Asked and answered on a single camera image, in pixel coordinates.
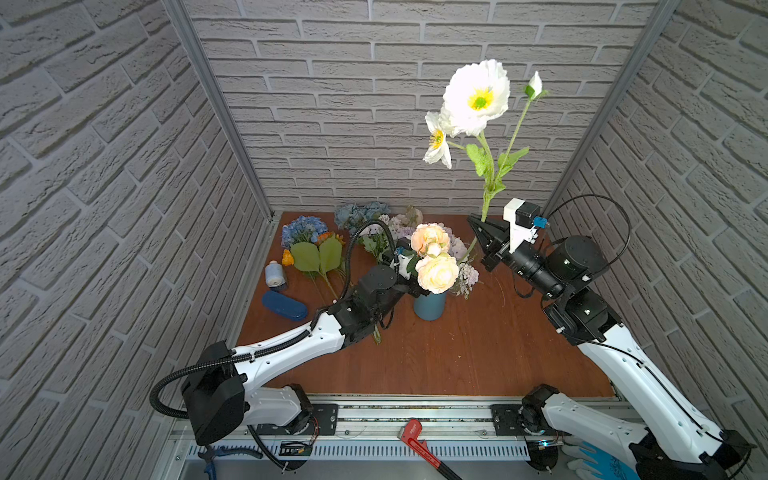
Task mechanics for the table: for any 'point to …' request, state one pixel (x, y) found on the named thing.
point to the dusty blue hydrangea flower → (352, 216)
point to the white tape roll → (274, 274)
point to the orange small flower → (288, 259)
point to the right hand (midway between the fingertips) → (473, 215)
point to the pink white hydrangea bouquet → (468, 276)
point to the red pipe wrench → (409, 432)
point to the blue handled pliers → (211, 453)
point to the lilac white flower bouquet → (375, 239)
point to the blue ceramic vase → (430, 307)
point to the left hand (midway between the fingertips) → (424, 251)
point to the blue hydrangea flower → (304, 229)
